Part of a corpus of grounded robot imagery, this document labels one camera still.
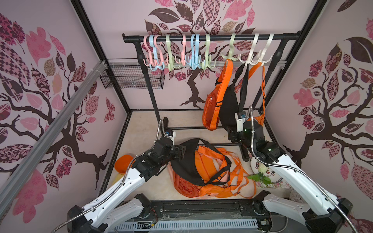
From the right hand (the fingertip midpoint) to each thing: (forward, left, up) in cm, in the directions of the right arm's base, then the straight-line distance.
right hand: (233, 126), depth 74 cm
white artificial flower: (-18, -16, -26) cm, 36 cm away
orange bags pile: (-16, +5, -24) cm, 29 cm away
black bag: (-10, +27, -22) cm, 36 cm away
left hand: (-9, +28, -9) cm, 31 cm away
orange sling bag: (+4, -15, +1) cm, 15 cm away
